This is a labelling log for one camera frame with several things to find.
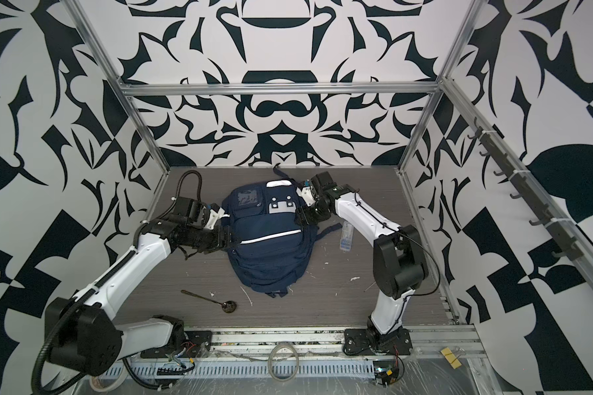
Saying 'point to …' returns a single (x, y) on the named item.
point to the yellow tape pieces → (451, 358)
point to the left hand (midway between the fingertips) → (234, 238)
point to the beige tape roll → (109, 388)
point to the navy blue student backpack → (274, 247)
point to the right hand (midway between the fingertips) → (304, 216)
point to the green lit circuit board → (385, 371)
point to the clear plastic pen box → (347, 234)
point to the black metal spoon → (228, 306)
